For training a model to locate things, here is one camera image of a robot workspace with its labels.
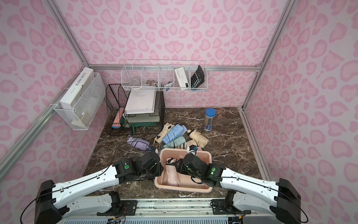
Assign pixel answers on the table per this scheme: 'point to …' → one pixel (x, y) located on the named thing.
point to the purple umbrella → (139, 143)
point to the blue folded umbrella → (177, 131)
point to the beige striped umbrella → (186, 144)
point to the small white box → (182, 77)
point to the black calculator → (197, 78)
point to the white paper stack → (141, 101)
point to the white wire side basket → (87, 102)
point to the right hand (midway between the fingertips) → (176, 166)
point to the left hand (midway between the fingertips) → (164, 168)
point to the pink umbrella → (170, 177)
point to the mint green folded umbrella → (176, 143)
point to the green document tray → (141, 120)
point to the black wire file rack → (119, 122)
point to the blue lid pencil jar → (209, 113)
